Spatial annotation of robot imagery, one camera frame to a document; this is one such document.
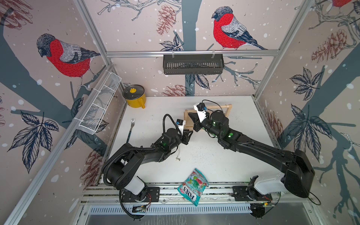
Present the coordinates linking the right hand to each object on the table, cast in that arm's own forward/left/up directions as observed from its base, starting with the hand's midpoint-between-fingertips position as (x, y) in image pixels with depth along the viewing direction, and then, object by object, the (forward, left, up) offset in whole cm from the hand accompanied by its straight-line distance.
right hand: (190, 111), depth 74 cm
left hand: (-1, -2, -16) cm, 16 cm away
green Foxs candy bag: (-32, -2, -26) cm, 41 cm away
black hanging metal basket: (+47, -2, +1) cm, 47 cm away
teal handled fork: (+10, +44, -29) cm, 53 cm away
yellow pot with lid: (+29, +43, -17) cm, 55 cm away
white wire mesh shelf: (+2, +60, -9) cm, 61 cm away
